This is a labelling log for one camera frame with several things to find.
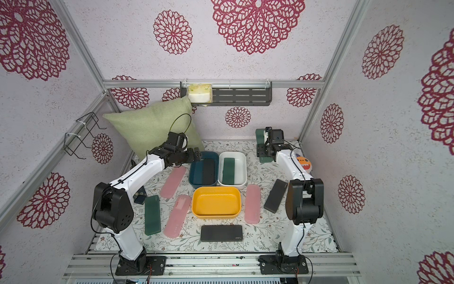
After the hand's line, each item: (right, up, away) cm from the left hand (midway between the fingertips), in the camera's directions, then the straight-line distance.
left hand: (194, 156), depth 90 cm
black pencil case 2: (+42, -22, +4) cm, 48 cm away
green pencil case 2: (+17, -10, +14) cm, 24 cm away
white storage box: (+25, -7, +16) cm, 30 cm away
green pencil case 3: (+35, +10, +7) cm, 37 cm away
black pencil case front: (+14, -36, -7) cm, 40 cm away
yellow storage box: (+11, -24, +2) cm, 27 cm away
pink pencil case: (-14, -13, +10) cm, 22 cm away
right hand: (+36, +6, +4) cm, 37 cm away
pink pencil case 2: (-8, -29, 0) cm, 30 cm away
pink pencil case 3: (+30, -25, +2) cm, 39 cm away
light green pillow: (-23, +14, -5) cm, 27 cm away
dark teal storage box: (-2, -8, +14) cm, 17 cm away
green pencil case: (-21, -29, -3) cm, 36 cm away
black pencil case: (+6, -9, +13) cm, 17 cm away
